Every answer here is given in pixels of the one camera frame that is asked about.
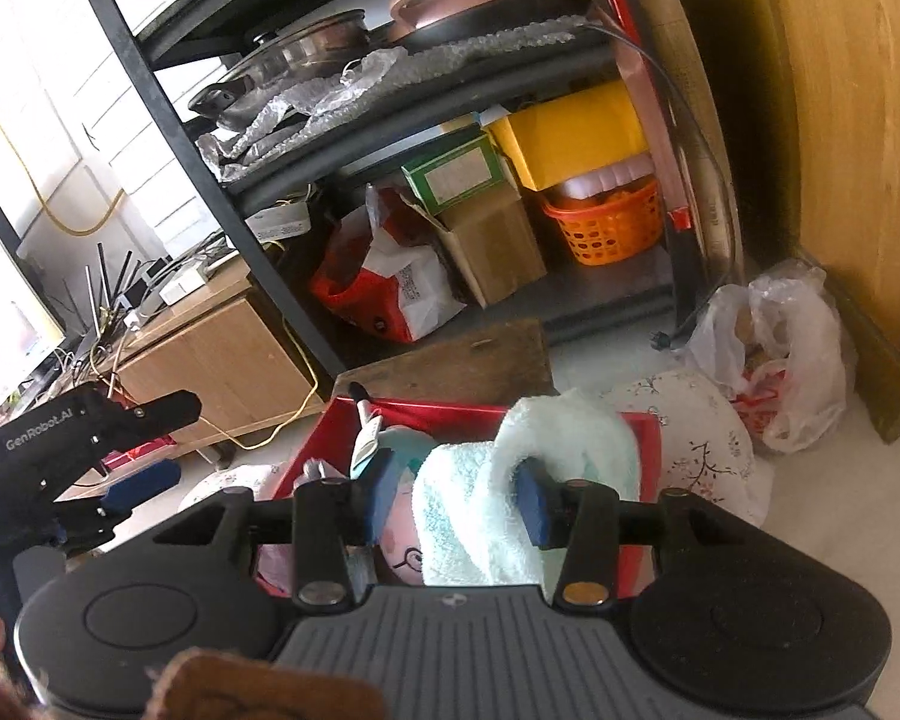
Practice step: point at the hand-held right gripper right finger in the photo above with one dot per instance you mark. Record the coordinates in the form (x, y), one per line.
(534, 506)

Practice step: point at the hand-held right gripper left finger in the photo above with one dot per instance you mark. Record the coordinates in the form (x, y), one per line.
(381, 502)

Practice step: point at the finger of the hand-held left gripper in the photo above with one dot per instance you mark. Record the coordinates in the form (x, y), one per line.
(169, 409)
(146, 480)

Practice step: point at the plush doll with glasses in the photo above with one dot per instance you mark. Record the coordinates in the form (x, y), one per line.
(401, 540)

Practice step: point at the light blue towel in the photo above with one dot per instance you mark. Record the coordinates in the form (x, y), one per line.
(465, 510)

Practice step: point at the red box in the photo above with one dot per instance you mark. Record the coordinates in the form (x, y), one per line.
(435, 414)

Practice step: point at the wooden TV stand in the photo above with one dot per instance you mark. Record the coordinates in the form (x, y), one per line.
(195, 360)

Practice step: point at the black router with antennas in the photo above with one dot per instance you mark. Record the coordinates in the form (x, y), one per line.
(101, 300)

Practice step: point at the white adapter box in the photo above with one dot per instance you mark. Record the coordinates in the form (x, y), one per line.
(184, 281)

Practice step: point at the flat screen monitor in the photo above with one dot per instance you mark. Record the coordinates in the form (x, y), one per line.
(7, 315)

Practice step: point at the dark wooden plank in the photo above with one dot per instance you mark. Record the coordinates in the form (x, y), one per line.
(457, 360)

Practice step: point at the red and white plastic bag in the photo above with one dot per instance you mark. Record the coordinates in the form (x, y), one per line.
(412, 292)

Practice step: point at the brown fuzzy cloth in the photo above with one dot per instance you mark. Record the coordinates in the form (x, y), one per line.
(270, 690)

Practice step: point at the cardboard box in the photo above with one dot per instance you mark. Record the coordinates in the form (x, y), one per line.
(495, 247)

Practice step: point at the orange plastic basket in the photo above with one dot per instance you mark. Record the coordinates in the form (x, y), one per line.
(607, 229)

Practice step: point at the large white plastic bag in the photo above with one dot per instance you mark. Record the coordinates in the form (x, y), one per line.
(802, 360)

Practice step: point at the green box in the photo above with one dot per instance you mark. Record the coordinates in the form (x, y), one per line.
(454, 176)

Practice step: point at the clear containers in basket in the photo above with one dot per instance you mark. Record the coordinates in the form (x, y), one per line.
(607, 180)

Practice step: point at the bubble wrap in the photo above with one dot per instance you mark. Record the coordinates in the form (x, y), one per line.
(330, 94)

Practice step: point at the steel pot with lid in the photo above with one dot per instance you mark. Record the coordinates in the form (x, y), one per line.
(292, 60)

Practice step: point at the yellow box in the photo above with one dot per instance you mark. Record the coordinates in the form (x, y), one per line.
(570, 135)

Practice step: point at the tan wooden board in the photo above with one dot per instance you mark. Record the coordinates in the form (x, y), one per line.
(701, 127)

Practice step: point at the black shelf rack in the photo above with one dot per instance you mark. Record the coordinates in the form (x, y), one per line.
(495, 79)

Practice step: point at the red board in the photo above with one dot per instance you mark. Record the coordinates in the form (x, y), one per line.
(645, 75)

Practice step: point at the wooden cabinet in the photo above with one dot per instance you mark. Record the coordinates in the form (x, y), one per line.
(832, 165)

